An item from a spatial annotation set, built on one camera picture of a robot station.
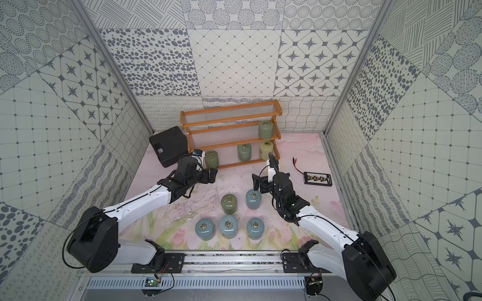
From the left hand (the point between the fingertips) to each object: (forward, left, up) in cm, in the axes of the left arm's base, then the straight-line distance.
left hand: (213, 169), depth 86 cm
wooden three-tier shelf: (+27, -8, -4) cm, 28 cm away
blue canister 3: (-23, -20, -8) cm, 32 cm away
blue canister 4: (-11, -19, -8) cm, 23 cm away
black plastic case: (+26, +33, -13) cm, 44 cm away
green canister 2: (+20, -25, +6) cm, 33 cm away
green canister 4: (+17, -13, -7) cm, 22 cm away
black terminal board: (+5, -53, -14) cm, 55 cm away
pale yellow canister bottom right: (+19, -26, -5) cm, 32 cm away
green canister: (-13, -8, -8) cm, 17 cm away
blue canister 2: (-24, -9, -6) cm, 26 cm away
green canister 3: (+10, +3, -5) cm, 12 cm away
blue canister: (-25, +1, -7) cm, 26 cm away
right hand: (-2, -23, 0) cm, 23 cm away
